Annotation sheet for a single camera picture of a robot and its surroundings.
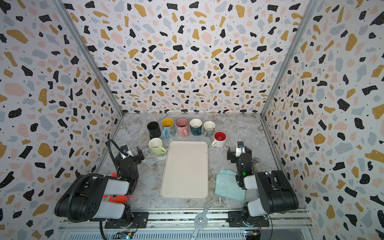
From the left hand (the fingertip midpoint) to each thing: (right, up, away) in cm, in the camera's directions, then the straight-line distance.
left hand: (128, 148), depth 86 cm
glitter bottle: (+75, -12, +2) cm, 76 cm away
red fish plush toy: (+2, -23, -12) cm, 26 cm away
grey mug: (+48, +12, +19) cm, 53 cm away
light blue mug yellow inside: (+20, +12, +14) cm, 27 cm away
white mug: (+55, +5, +17) cm, 58 cm away
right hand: (+64, +2, +4) cm, 64 cm away
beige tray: (+33, -15, +4) cm, 36 cm away
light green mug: (+13, 0, +11) cm, 17 cm away
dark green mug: (+38, +14, +19) cm, 45 cm away
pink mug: (+29, +13, +15) cm, 35 cm away
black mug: (+9, +11, +17) cm, 22 cm away
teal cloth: (+56, -21, -2) cm, 60 cm away
